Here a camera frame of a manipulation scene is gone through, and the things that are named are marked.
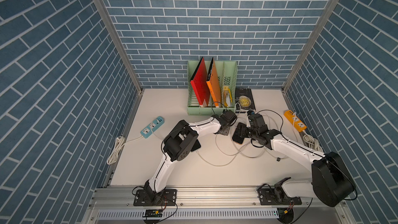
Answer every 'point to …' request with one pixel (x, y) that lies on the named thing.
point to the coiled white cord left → (120, 142)
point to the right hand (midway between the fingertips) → (241, 128)
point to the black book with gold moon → (244, 97)
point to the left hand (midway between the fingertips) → (225, 130)
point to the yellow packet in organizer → (227, 96)
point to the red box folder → (200, 83)
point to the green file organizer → (227, 75)
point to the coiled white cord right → (313, 142)
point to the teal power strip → (152, 127)
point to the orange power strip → (292, 115)
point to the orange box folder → (212, 83)
